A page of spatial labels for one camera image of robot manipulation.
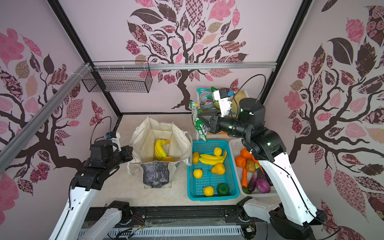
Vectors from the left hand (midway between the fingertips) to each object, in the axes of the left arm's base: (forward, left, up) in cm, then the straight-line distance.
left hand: (132, 150), depth 72 cm
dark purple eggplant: (-6, -68, -16) cm, 70 cm away
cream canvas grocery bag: (+8, -22, -11) cm, 26 cm away
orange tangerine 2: (+1, -58, -16) cm, 60 cm away
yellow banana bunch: (+9, -9, -16) cm, 20 cm away
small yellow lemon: (-5, -33, -18) cm, 38 cm away
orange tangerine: (+7, -63, -17) cm, 65 cm away
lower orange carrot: (-6, -60, -20) cm, 63 cm away
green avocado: (-14, -46, -17) cm, 51 cm away
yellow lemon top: (+9, -45, -18) cm, 50 cm away
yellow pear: (-2, -45, -17) cm, 48 cm away
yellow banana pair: (+4, -42, -19) cm, 46 cm away
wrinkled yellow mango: (+5, -32, -18) cm, 37 cm away
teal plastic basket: (-3, -41, -23) cm, 47 cm away
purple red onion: (-13, -66, -13) cm, 68 cm away
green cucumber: (-13, -59, -19) cm, 63 cm away
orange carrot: (+2, -68, -17) cm, 70 cm away
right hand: (0, -33, +25) cm, 41 cm away
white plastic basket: (+13, -58, -18) cm, 62 cm away
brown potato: (-1, -64, -17) cm, 66 cm away
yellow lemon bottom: (-14, -38, -18) cm, 45 cm away
